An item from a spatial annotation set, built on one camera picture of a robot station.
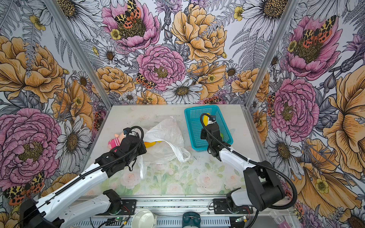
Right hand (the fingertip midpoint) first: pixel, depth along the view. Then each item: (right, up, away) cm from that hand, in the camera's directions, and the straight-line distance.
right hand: (205, 129), depth 90 cm
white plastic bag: (-22, -5, -5) cm, 23 cm away
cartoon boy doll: (-57, -8, +2) cm, 58 cm away
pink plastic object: (+33, -42, -21) cm, 57 cm away
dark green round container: (-10, -38, -26) cm, 47 cm away
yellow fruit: (+1, +6, -1) cm, 6 cm away
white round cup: (-32, -42, -19) cm, 57 cm away
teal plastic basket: (-8, +9, +12) cm, 17 cm away
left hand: (-36, -9, -11) cm, 39 cm away
